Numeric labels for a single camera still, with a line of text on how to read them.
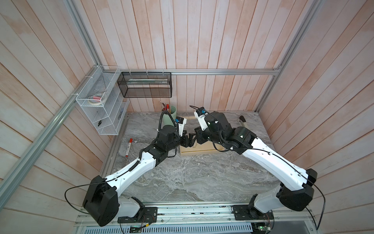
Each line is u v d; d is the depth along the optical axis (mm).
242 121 1101
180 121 660
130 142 1013
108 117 780
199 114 572
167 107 959
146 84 1027
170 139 587
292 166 416
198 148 969
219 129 475
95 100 742
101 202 397
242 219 726
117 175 445
